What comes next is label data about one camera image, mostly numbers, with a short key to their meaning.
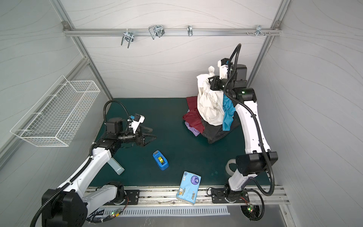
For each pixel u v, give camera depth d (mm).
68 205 382
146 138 651
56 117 684
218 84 627
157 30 765
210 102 841
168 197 748
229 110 861
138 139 651
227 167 809
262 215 684
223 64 605
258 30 765
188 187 715
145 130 757
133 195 737
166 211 702
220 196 734
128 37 795
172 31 769
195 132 982
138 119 670
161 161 820
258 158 418
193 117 1041
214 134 929
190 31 796
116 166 796
